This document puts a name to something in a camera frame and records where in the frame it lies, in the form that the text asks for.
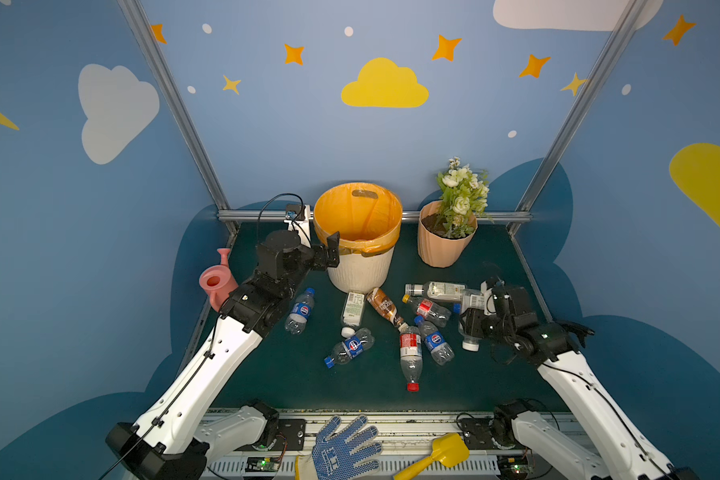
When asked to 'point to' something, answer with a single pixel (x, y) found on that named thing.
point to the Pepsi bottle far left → (297, 320)
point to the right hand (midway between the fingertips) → (474, 315)
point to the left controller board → (262, 464)
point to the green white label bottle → (352, 313)
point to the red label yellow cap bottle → (429, 310)
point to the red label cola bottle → (411, 356)
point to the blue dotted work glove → (334, 458)
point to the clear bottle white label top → (438, 291)
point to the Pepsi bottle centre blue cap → (351, 347)
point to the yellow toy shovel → (449, 450)
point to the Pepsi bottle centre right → (435, 340)
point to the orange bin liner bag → (367, 217)
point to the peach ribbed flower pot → (433, 247)
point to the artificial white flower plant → (463, 198)
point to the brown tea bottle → (387, 308)
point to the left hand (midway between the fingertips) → (322, 231)
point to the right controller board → (514, 466)
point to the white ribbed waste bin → (357, 273)
